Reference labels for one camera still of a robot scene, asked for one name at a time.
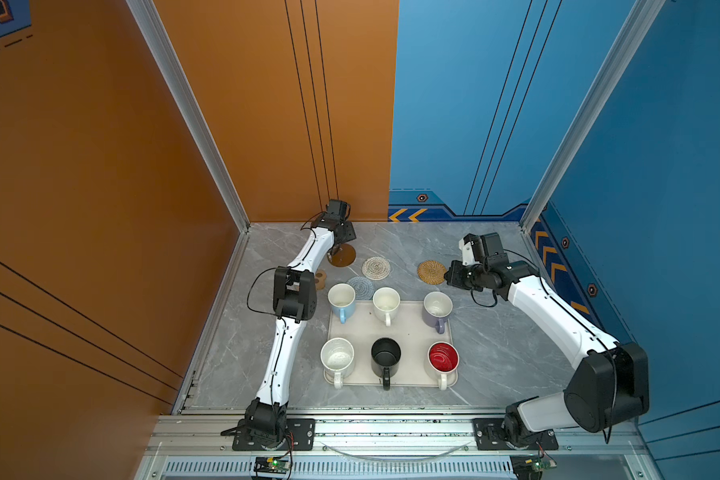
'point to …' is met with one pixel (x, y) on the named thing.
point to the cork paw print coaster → (319, 279)
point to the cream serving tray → (413, 335)
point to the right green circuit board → (541, 464)
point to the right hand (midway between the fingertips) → (443, 275)
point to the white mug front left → (337, 358)
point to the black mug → (386, 353)
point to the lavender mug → (437, 306)
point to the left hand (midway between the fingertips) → (347, 230)
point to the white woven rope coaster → (376, 268)
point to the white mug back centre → (386, 302)
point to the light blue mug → (342, 298)
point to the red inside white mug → (443, 358)
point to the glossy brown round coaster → (344, 257)
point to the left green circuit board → (278, 465)
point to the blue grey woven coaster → (363, 288)
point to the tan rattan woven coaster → (431, 272)
